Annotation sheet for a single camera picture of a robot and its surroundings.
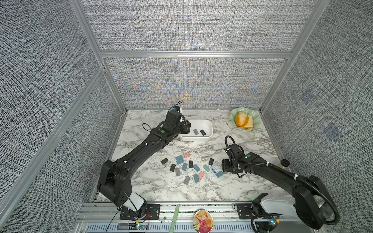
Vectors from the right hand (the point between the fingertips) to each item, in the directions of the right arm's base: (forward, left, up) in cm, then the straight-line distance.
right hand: (225, 163), depth 86 cm
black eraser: (+4, +37, -5) cm, 38 cm away
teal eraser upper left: (+5, +28, -5) cm, 28 cm away
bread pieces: (+32, -18, +2) cm, 36 cm away
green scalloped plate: (+43, -26, -2) cm, 50 cm away
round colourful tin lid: (-28, +15, 0) cm, 32 cm away
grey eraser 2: (-3, +28, -5) cm, 29 cm away
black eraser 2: (-1, +32, -4) cm, 32 cm away
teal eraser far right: (-5, +3, -4) cm, 7 cm away
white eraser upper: (+9, +18, -4) cm, 21 cm away
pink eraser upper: (+8, +23, -5) cm, 24 cm away
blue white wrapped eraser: (-3, +6, -4) cm, 8 cm away
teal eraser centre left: (0, +24, -3) cm, 24 cm away
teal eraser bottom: (-7, +17, -3) cm, 19 cm away
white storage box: (+28, +12, -4) cm, 31 cm away
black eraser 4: (+3, +8, -3) cm, 9 cm away
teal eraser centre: (-1, +17, -4) cm, 17 cm away
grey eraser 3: (-8, +23, -4) cm, 24 cm away
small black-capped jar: (-2, -31, +6) cm, 32 cm away
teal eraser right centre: (-1, +11, -4) cm, 12 cm away
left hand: (+16, +20, +19) cm, 32 cm away
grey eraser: (+27, +16, -5) cm, 32 cm away
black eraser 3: (+2, +20, -4) cm, 21 cm away
